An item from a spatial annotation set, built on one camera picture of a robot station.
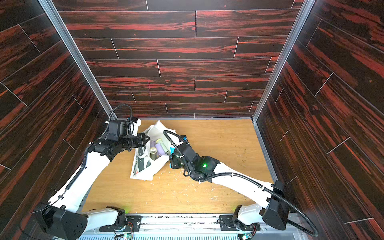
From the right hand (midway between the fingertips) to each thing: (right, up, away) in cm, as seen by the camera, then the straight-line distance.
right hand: (174, 154), depth 74 cm
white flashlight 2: (-12, +5, +23) cm, 27 cm away
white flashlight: (-9, +1, +22) cm, 23 cm away
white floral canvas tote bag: (-17, -7, +3) cm, 18 cm away
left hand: (-12, +8, +3) cm, 15 cm away
